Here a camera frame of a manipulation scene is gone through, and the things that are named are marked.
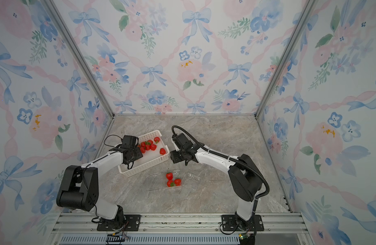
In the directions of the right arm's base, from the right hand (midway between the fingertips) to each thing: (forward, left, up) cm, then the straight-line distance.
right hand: (175, 155), depth 88 cm
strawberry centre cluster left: (+7, +22, -5) cm, 24 cm away
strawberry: (-13, -2, -7) cm, 15 cm away
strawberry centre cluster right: (+9, +19, -5) cm, 22 cm away
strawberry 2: (+15, +15, -6) cm, 22 cm away
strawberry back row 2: (+11, +23, -5) cm, 26 cm away
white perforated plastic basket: (+1, +16, -6) cm, 18 cm away
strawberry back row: (+13, +19, -6) cm, 23 cm away
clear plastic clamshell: (-9, -10, -11) cm, 17 cm away
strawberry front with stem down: (-14, +2, -6) cm, 16 cm away
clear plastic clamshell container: (-8, -1, -9) cm, 12 cm away
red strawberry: (-9, +3, -7) cm, 12 cm away
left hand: (+4, +24, -5) cm, 25 cm away
